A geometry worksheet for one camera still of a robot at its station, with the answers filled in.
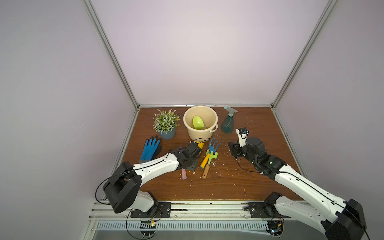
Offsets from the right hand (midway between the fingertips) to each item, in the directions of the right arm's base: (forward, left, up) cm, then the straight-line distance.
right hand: (234, 138), depth 78 cm
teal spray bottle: (+21, 0, -15) cm, 26 cm away
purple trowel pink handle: (-11, +28, -17) cm, 35 cm away
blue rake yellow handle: (+3, +12, -17) cm, 20 cm away
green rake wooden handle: (-12, +15, -17) cm, 26 cm away
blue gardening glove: (+2, +50, -17) cm, 53 cm away
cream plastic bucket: (+19, +12, -5) cm, 23 cm away
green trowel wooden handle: (+20, +20, -12) cm, 31 cm away
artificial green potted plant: (+11, +39, -1) cm, 41 cm away
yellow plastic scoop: (+4, +18, -15) cm, 24 cm away
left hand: (-7, +22, -15) cm, 28 cm away
